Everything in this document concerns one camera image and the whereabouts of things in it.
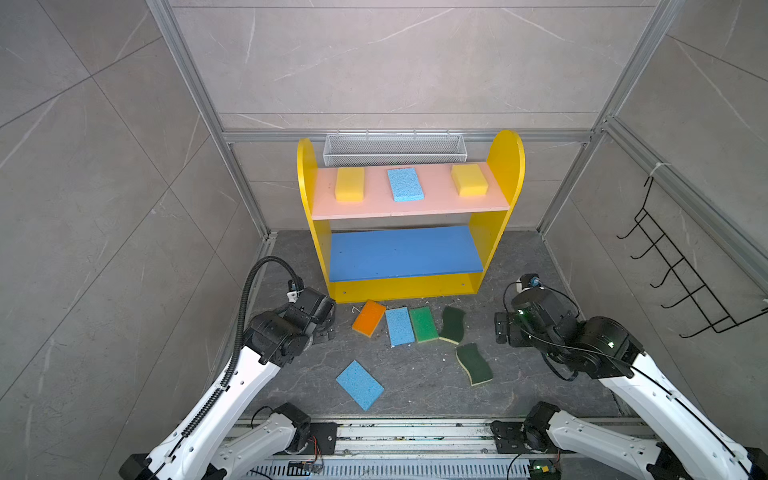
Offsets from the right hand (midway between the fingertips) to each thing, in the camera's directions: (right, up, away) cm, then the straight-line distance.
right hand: (512, 317), depth 69 cm
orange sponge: (-36, -6, +26) cm, 45 cm away
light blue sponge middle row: (-26, -8, +24) cm, 36 cm away
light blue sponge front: (-37, -21, +12) cm, 44 cm away
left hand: (-48, -1, +3) cm, 48 cm away
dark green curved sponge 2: (-4, -16, +15) cm, 23 cm away
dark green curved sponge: (-9, -8, +26) cm, 29 cm away
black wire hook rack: (+39, +4, -6) cm, 39 cm away
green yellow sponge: (-18, -7, +24) cm, 31 cm away
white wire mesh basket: (-40, +51, +29) cm, 71 cm away
